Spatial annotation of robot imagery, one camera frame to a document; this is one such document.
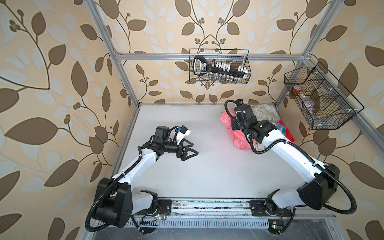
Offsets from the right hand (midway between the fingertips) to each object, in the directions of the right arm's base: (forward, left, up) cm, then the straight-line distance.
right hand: (238, 119), depth 79 cm
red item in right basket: (+17, -37, +4) cm, 41 cm away
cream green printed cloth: (+22, -29, -19) cm, 41 cm away
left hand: (-13, +23, -7) cm, 28 cm away
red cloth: (+5, -41, -23) cm, 47 cm away
